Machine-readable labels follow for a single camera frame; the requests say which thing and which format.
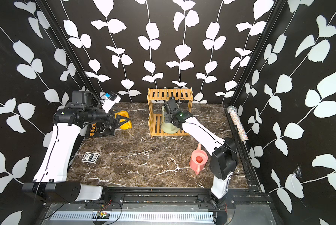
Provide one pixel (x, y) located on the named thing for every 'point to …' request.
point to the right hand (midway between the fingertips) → (168, 112)
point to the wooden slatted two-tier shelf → (155, 120)
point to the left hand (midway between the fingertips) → (123, 112)
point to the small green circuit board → (103, 215)
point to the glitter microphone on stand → (240, 130)
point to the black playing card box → (90, 157)
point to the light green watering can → (168, 127)
